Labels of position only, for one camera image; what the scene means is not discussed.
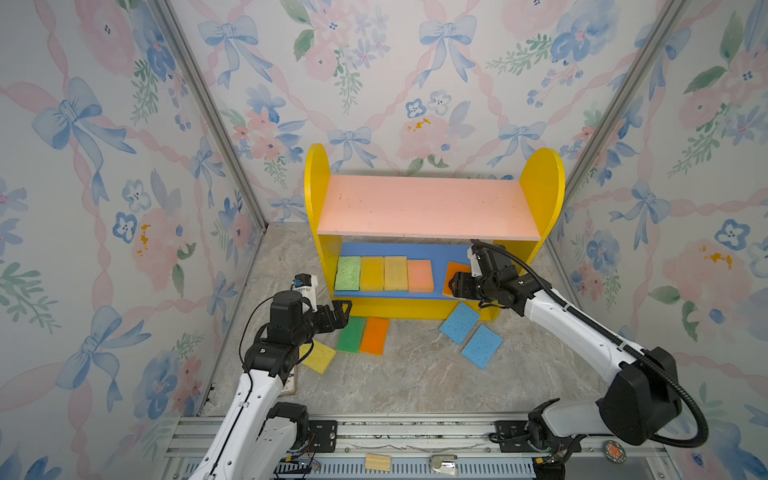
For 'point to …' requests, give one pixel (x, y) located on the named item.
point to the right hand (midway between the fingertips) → (457, 282)
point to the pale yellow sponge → (395, 273)
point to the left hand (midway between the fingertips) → (337, 302)
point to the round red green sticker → (615, 452)
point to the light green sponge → (348, 274)
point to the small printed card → (291, 384)
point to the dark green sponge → (349, 339)
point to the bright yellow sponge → (372, 273)
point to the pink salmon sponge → (420, 276)
